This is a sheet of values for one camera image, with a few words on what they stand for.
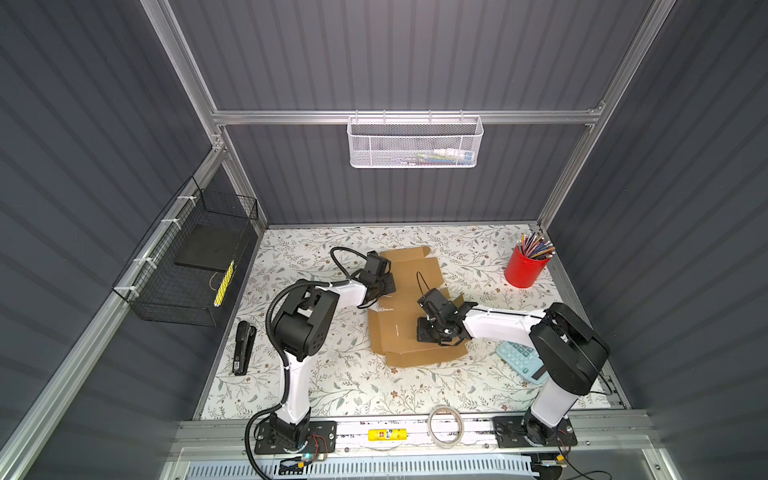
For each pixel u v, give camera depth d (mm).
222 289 694
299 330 547
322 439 723
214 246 764
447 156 914
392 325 937
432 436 725
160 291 677
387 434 726
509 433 728
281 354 542
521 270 994
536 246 963
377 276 823
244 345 848
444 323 693
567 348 506
